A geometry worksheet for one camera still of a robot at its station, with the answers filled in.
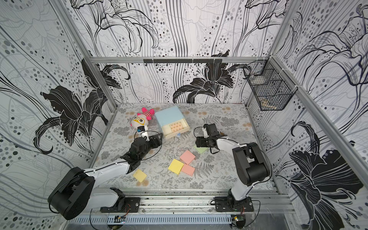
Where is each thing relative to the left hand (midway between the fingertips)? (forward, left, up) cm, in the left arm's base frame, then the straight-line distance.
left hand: (161, 137), depth 87 cm
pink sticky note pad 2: (-16, -18, -10) cm, 26 cm away
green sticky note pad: (-3, -25, -10) cm, 27 cm away
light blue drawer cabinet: (+12, -5, +1) cm, 13 cm away
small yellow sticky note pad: (-20, +11, -12) cm, 26 cm away
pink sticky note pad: (-8, -17, -11) cm, 21 cm away
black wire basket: (+28, -68, +21) cm, 77 cm away
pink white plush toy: (+17, +17, -4) cm, 24 cm away
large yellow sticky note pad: (-14, -10, -11) cm, 20 cm away
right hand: (+4, -27, -9) cm, 29 cm away
